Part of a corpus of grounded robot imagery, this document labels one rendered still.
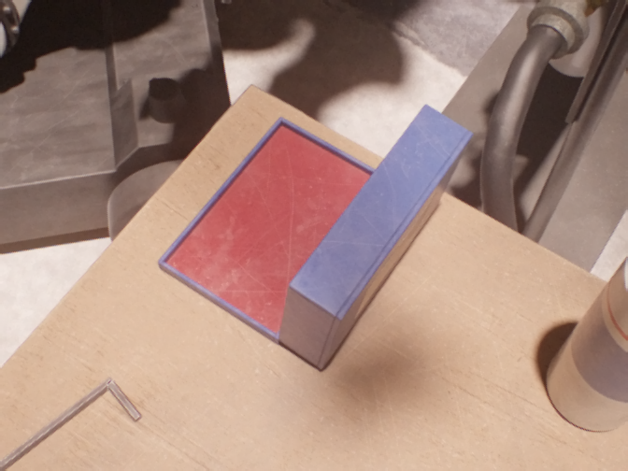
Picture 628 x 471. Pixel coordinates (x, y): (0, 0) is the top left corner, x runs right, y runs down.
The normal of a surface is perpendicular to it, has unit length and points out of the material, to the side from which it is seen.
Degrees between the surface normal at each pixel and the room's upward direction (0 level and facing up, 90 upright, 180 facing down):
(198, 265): 0
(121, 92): 45
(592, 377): 90
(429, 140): 7
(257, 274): 0
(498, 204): 57
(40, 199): 90
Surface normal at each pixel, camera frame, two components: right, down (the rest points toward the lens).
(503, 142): -0.04, 0.23
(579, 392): -0.78, 0.55
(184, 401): 0.00, -0.47
